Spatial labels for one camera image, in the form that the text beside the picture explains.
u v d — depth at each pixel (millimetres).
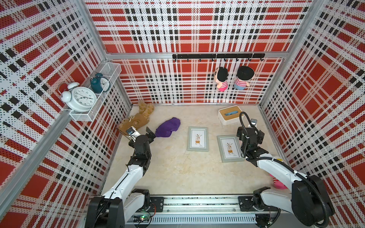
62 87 592
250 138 638
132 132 690
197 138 987
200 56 890
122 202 423
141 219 691
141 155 638
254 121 718
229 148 953
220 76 953
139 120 977
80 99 624
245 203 735
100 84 717
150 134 771
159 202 734
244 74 932
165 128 1011
